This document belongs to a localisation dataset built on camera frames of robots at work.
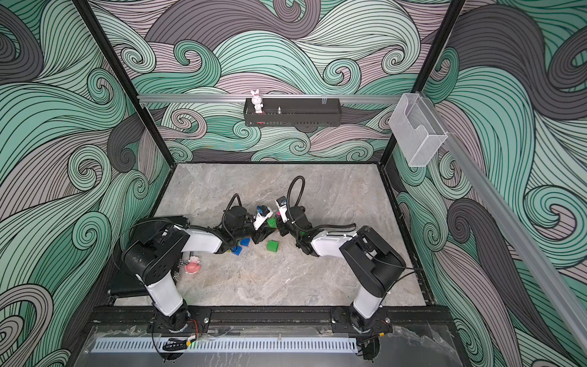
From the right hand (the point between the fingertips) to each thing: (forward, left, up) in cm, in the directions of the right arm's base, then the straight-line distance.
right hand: (278, 216), depth 91 cm
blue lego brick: (-8, +14, -6) cm, 17 cm away
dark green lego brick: (-4, +2, +2) cm, 5 cm away
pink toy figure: (-19, +31, -3) cm, 36 cm away
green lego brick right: (-10, +3, -7) cm, 12 cm away
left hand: (-2, +2, -2) cm, 3 cm away
